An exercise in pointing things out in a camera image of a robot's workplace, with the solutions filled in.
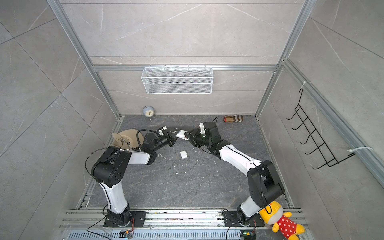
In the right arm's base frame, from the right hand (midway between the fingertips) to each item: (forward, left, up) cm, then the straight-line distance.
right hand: (184, 134), depth 82 cm
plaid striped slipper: (+28, -37, -19) cm, 50 cm away
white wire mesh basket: (+40, +4, +9) cm, 41 cm away
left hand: (+5, +2, +1) cm, 5 cm away
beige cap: (+12, +41, -19) cm, 47 cm away
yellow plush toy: (-37, -42, -14) cm, 58 cm away
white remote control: (+1, +2, -2) cm, 3 cm away
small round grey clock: (+34, +30, -15) cm, 47 cm away
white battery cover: (-1, +2, -21) cm, 21 cm away
